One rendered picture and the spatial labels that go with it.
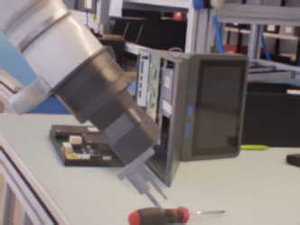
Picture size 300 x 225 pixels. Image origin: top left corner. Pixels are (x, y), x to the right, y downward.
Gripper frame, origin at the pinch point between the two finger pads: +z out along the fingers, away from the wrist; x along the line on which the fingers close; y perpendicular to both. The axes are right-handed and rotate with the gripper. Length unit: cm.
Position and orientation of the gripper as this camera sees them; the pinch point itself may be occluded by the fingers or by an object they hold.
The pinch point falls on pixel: (164, 204)
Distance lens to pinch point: 83.0
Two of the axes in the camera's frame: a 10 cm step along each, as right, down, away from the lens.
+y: 7.6, -6.3, -1.5
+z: 6.4, 7.6, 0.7
